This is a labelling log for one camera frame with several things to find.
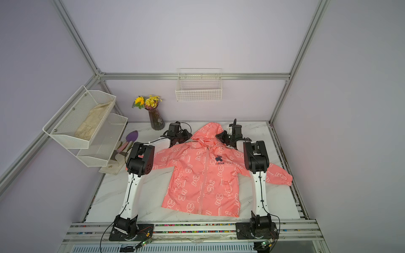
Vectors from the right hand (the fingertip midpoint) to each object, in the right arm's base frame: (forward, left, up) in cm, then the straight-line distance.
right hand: (217, 136), depth 111 cm
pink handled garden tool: (-11, +64, +3) cm, 65 cm away
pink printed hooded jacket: (-30, +9, -1) cm, 31 cm away
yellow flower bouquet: (+9, +43, +24) cm, 50 cm away
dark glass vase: (+9, +43, +8) cm, 44 cm away
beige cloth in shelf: (-18, +66, +30) cm, 75 cm away
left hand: (+1, +18, +1) cm, 18 cm away
